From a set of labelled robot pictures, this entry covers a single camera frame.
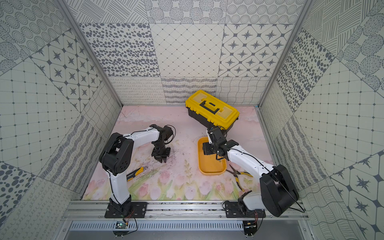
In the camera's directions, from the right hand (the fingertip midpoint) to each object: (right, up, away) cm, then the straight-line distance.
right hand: (208, 148), depth 87 cm
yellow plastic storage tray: (0, -10, +1) cm, 10 cm away
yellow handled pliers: (+16, -14, -1) cm, 21 cm away
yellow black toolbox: (+2, +23, +8) cm, 25 cm away
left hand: (-26, -8, +4) cm, 28 cm away
